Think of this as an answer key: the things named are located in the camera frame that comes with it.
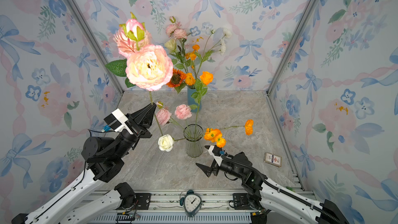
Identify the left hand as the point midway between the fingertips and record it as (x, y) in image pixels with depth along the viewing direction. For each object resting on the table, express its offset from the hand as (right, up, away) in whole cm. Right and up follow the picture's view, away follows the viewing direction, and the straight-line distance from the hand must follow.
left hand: (152, 103), depth 49 cm
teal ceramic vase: (+8, +3, +55) cm, 56 cm away
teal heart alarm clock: (+11, -45, +22) cm, 51 cm away
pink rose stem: (+7, -3, +19) cm, 20 cm away
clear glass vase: (+12, -14, +29) cm, 35 cm away
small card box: (+56, -30, +37) cm, 73 cm away
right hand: (+16, -23, +23) cm, 36 cm away
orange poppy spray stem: (+21, -12, +9) cm, 26 cm away
